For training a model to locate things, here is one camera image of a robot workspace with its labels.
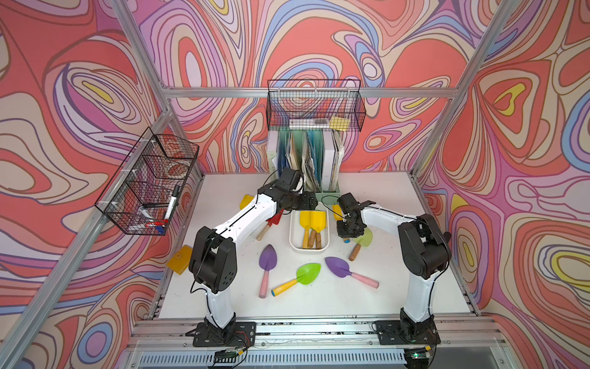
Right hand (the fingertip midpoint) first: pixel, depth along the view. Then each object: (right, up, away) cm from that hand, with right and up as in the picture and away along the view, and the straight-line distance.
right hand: (346, 239), depth 97 cm
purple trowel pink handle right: (-4, -10, -9) cm, 14 cm away
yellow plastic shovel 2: (-7, +13, -15) cm, 20 cm away
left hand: (-15, +16, -10) cm, 24 cm away
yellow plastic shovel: (-17, +8, +4) cm, 20 cm away
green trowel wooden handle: (-15, +1, -3) cm, 15 cm away
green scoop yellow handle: (-18, -12, -10) cm, 23 cm away
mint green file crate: (-12, +37, +1) cm, 39 cm away
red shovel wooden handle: (-31, +8, +5) cm, 32 cm away
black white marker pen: (-59, +16, -28) cm, 67 cm away
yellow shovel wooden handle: (-12, 0, -3) cm, 13 cm away
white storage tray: (-21, +2, 0) cm, 22 cm away
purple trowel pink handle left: (-33, -7, -6) cm, 34 cm away
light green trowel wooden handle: (+2, -4, -6) cm, 8 cm away
